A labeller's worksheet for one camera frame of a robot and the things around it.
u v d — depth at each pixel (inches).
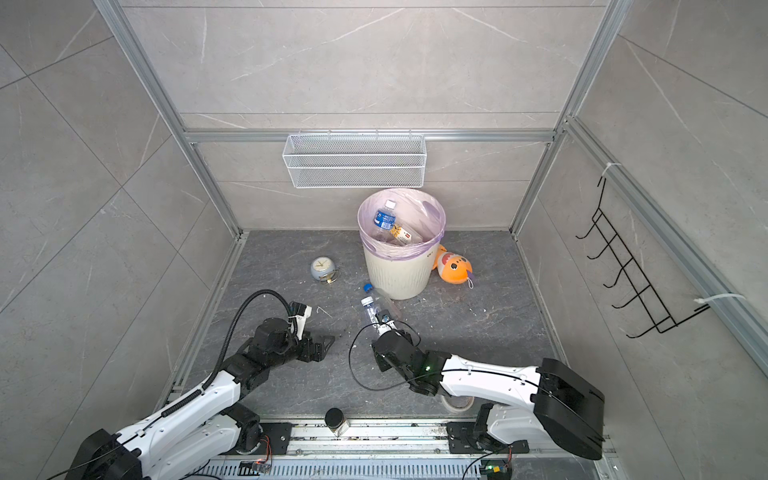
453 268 38.5
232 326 23.6
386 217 36.5
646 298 24.8
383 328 27.5
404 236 36.5
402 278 35.2
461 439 28.9
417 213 37.7
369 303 32.0
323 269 40.9
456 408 30.7
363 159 39.7
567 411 16.1
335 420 26.7
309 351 28.3
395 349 23.3
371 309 32.9
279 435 28.9
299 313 29.2
